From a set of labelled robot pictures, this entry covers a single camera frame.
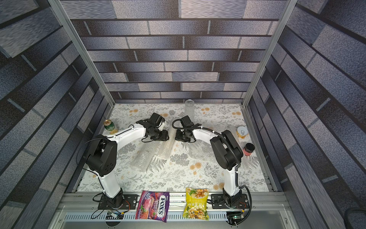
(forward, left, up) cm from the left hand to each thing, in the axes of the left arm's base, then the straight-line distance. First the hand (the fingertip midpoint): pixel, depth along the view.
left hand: (167, 136), depth 92 cm
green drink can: (+7, +40, +3) cm, 41 cm away
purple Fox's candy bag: (-38, +4, -5) cm, 39 cm away
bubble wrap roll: (-13, +14, +1) cm, 19 cm away
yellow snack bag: (-39, -18, -2) cm, 43 cm away
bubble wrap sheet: (-6, -23, -6) cm, 24 cm away
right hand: (+2, -5, -4) cm, 7 cm away
